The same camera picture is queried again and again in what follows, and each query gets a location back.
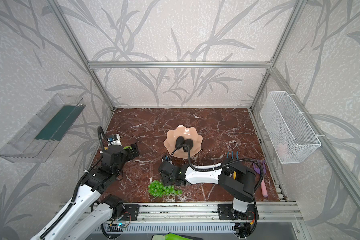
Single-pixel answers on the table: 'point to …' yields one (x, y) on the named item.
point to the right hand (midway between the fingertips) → (165, 172)
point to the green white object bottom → (173, 236)
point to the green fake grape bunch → (157, 189)
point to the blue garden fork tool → (232, 154)
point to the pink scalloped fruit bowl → (189, 133)
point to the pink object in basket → (282, 150)
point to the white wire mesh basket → (290, 136)
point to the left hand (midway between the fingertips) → (132, 141)
